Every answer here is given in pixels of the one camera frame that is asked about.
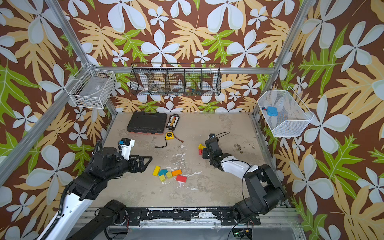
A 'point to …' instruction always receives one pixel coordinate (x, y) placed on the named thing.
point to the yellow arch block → (200, 146)
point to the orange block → (176, 172)
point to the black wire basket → (176, 79)
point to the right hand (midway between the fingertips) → (205, 148)
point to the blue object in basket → (271, 111)
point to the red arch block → (200, 152)
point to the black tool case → (147, 122)
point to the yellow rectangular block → (156, 170)
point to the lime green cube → (169, 175)
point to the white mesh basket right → (284, 113)
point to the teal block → (163, 171)
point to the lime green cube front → (162, 178)
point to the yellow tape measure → (168, 135)
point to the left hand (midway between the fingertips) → (144, 155)
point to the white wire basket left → (91, 88)
